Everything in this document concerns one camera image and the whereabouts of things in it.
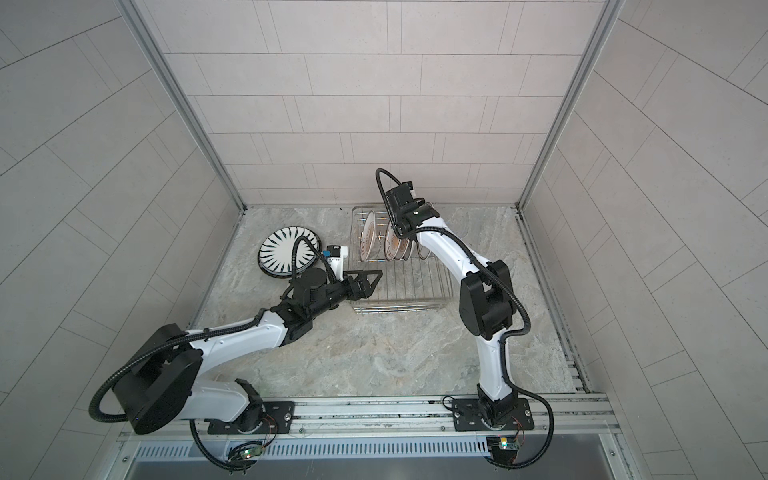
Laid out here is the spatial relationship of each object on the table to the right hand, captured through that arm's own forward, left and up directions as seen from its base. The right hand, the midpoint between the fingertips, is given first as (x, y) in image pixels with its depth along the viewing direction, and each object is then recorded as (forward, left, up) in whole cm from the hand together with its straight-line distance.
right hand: (411, 217), depth 93 cm
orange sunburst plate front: (+3, +15, -12) cm, 19 cm away
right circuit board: (-59, -16, -17) cm, 63 cm away
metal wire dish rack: (-15, +1, -14) cm, 20 cm away
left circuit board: (-56, +40, -12) cm, 70 cm away
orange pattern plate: (-10, +2, -4) cm, 11 cm away
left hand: (-21, +10, +2) cm, 23 cm away
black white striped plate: (-3, +46, -11) cm, 48 cm away
